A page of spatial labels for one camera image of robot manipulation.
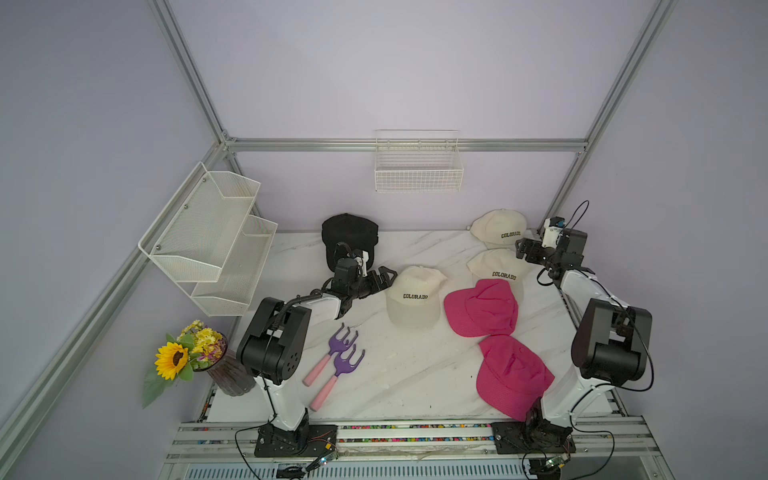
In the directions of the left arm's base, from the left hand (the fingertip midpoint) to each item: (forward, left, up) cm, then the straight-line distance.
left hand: (387, 280), depth 95 cm
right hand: (+8, -47, +6) cm, 48 cm away
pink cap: (-8, -32, -5) cm, 34 cm away
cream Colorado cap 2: (+27, -44, -4) cm, 51 cm away
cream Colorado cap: (-4, -8, -4) cm, 10 cm away
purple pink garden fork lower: (-25, +13, -9) cm, 30 cm away
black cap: (+22, +11, -2) cm, 25 cm away
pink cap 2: (-29, -34, -5) cm, 45 cm away
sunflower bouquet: (-30, +41, +16) cm, 53 cm away
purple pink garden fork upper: (-18, +16, -9) cm, 26 cm away
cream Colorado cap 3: (+9, -40, -3) cm, 41 cm away
